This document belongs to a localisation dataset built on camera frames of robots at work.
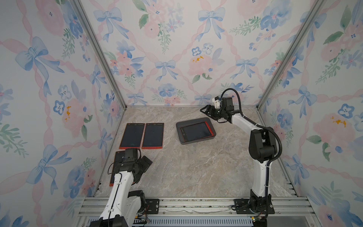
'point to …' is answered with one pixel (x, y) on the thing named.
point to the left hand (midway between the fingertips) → (147, 166)
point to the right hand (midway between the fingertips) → (203, 110)
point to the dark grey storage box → (188, 122)
